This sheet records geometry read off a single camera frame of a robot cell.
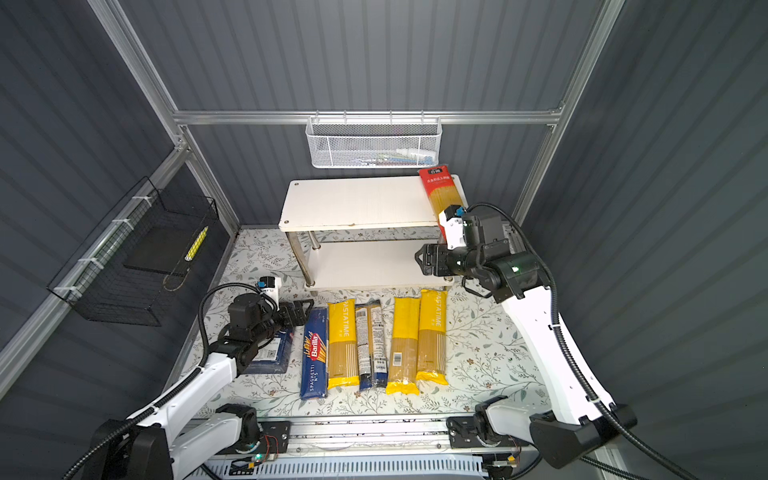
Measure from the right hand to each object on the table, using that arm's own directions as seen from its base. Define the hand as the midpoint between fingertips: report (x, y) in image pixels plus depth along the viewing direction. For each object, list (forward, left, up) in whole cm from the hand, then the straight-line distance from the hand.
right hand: (432, 257), depth 69 cm
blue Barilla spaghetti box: (-15, +32, -28) cm, 45 cm away
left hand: (0, +36, -20) cm, 41 cm away
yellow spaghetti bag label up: (-8, +6, -30) cm, 32 cm away
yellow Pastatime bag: (-14, -1, -31) cm, 34 cm away
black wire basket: (-2, +74, -2) cm, 74 cm away
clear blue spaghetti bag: (-12, +16, -30) cm, 37 cm away
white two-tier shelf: (+39, +24, -33) cm, 56 cm away
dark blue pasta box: (-14, +43, -25) cm, 51 cm away
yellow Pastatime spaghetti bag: (-12, +24, -30) cm, 41 cm away
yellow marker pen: (+4, +61, -3) cm, 61 cm away
